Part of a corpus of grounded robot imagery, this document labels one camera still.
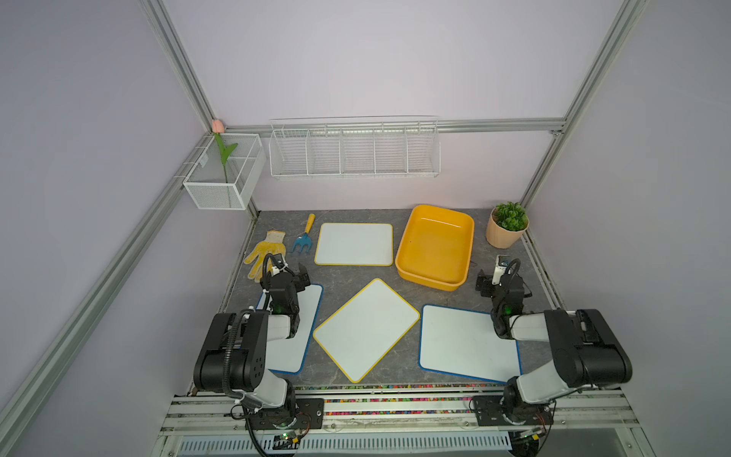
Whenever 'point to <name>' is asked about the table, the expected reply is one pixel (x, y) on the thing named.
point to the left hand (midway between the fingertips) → (287, 268)
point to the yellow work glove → (274, 244)
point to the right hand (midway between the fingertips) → (495, 270)
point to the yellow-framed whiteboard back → (355, 244)
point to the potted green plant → (506, 224)
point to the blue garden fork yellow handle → (306, 239)
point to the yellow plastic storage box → (435, 248)
